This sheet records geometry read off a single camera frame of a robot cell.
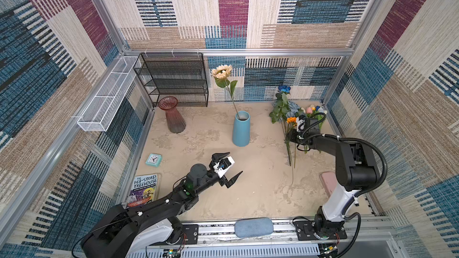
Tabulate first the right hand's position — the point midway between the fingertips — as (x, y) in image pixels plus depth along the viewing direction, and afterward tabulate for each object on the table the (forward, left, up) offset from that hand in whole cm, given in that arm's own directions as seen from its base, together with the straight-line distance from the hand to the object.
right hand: (288, 135), depth 100 cm
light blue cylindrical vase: (-6, +27, +9) cm, 29 cm away
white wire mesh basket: (-7, +83, +31) cm, 89 cm away
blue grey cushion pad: (-43, +24, 0) cm, 49 cm away
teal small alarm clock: (-12, +72, -1) cm, 73 cm away
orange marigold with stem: (+6, -3, +4) cm, 8 cm away
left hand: (-20, +30, +13) cm, 39 cm away
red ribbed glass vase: (+9, +62, +4) cm, 63 cm away
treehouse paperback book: (-27, +73, -1) cm, 78 cm away
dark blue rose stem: (+18, +1, +8) cm, 20 cm away
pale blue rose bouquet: (+13, +5, +3) cm, 14 cm away
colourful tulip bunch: (+19, -19, 0) cm, 26 cm away
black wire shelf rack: (+34, +66, +16) cm, 75 cm away
